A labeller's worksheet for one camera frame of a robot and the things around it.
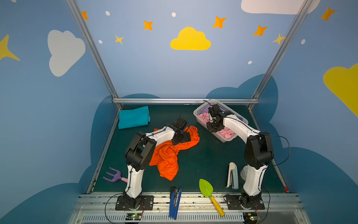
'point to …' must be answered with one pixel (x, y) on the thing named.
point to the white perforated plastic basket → (225, 108)
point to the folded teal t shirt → (138, 117)
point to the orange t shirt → (165, 155)
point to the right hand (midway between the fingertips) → (213, 127)
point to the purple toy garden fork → (116, 177)
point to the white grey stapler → (233, 177)
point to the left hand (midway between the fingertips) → (187, 140)
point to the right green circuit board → (251, 216)
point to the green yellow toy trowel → (206, 189)
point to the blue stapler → (175, 195)
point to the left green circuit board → (134, 216)
